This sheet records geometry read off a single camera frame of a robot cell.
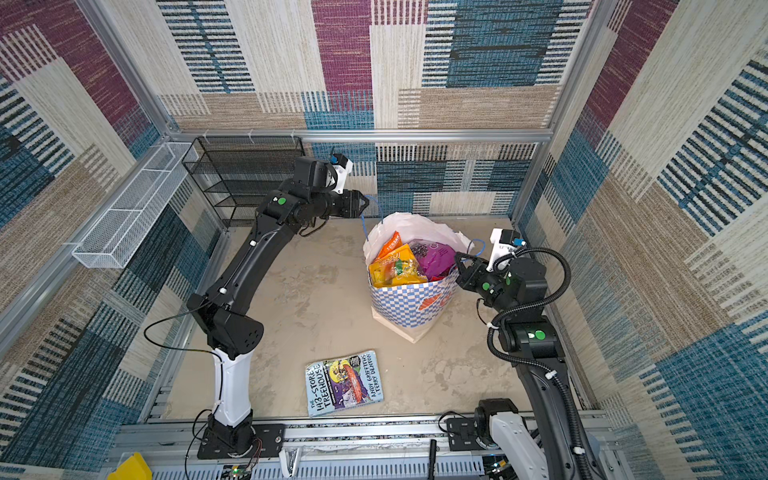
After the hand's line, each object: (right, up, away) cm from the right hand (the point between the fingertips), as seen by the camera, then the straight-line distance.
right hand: (453, 260), depth 69 cm
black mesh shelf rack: (-68, +30, +38) cm, 84 cm away
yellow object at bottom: (-73, -48, +1) cm, 88 cm away
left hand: (-21, +16, +10) cm, 28 cm away
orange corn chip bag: (-14, +4, +23) cm, 27 cm away
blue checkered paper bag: (-9, -13, +9) cm, 18 cm away
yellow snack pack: (-12, -2, +13) cm, 18 cm away
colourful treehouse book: (-26, -32, +11) cm, 43 cm away
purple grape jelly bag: (-2, 0, +17) cm, 17 cm away
